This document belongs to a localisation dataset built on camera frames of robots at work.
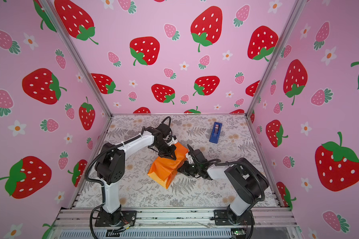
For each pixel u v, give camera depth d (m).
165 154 0.82
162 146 0.78
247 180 0.48
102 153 0.54
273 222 0.73
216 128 1.04
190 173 0.80
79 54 0.86
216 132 1.04
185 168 0.78
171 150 0.81
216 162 0.67
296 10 0.70
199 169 0.73
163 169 0.84
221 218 0.74
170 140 0.82
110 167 0.51
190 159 0.85
